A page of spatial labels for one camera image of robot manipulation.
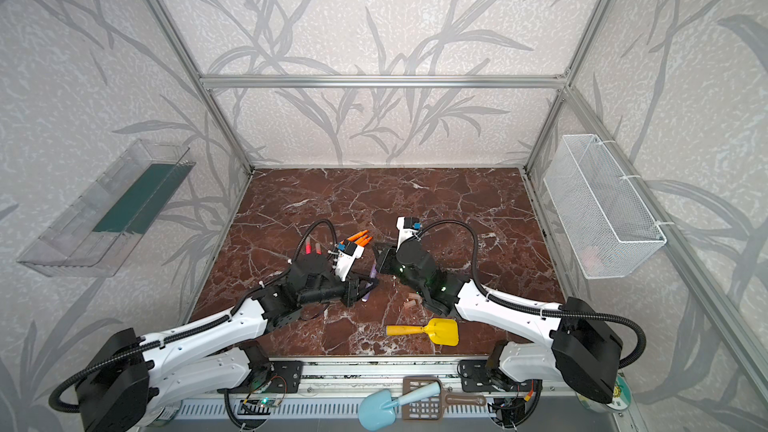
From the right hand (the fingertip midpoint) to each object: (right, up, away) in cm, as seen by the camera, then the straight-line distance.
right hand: (371, 239), depth 76 cm
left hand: (+2, -9, -1) cm, 9 cm away
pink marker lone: (-20, -7, +23) cm, 31 cm away
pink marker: (-23, -6, +21) cm, 32 cm away
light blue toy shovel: (+2, -39, -8) cm, 39 cm away
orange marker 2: (-5, -5, +23) cm, 24 cm away
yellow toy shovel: (+19, -25, +4) cm, 32 cm away
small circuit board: (-28, -41, -4) cm, 49 cm away
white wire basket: (+50, +5, -14) cm, 53 cm away
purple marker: (0, -9, -2) cm, 9 cm away
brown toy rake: (+15, -39, -6) cm, 42 cm away
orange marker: (-7, -3, +23) cm, 25 cm away
